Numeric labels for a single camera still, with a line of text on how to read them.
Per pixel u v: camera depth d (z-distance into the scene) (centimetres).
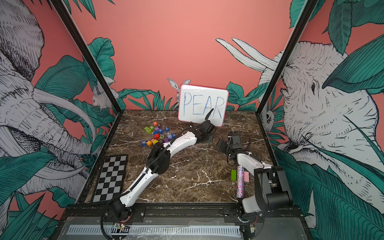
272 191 43
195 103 107
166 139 103
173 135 104
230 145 72
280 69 93
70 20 74
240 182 83
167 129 107
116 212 64
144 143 101
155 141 101
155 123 111
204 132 81
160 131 107
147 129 107
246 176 86
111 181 82
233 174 87
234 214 73
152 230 70
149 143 101
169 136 104
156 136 104
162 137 104
